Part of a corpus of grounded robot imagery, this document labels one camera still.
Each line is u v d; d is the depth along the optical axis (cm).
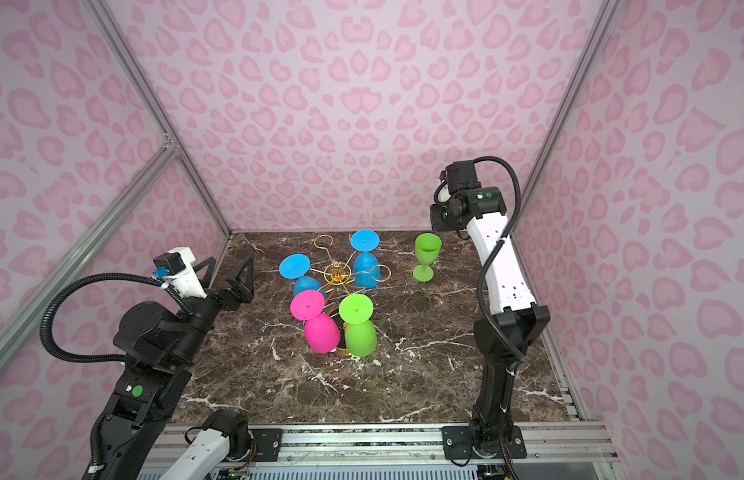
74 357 39
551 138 92
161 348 44
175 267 48
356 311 64
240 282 53
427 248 94
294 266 72
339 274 71
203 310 53
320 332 72
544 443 74
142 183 79
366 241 77
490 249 52
